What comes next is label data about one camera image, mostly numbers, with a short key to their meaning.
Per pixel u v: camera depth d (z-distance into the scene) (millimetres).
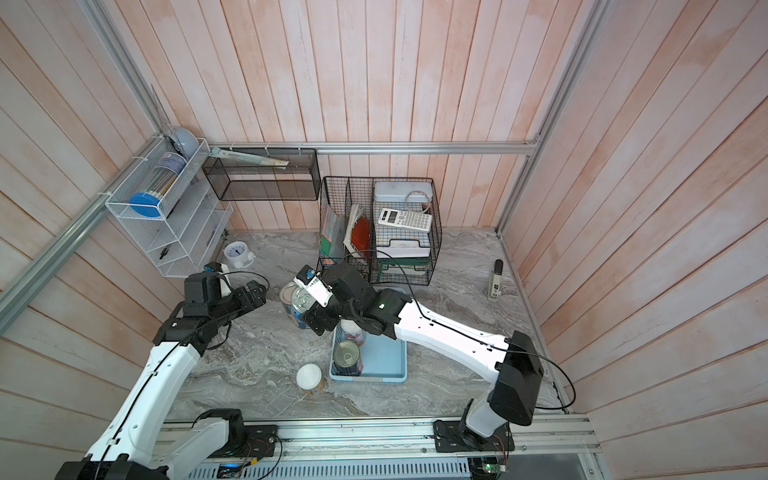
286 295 900
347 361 763
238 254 1105
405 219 944
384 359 853
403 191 1019
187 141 819
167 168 764
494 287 984
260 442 731
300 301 691
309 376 777
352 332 813
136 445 394
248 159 903
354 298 533
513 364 407
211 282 593
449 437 730
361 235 1126
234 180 1021
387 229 928
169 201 734
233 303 670
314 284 602
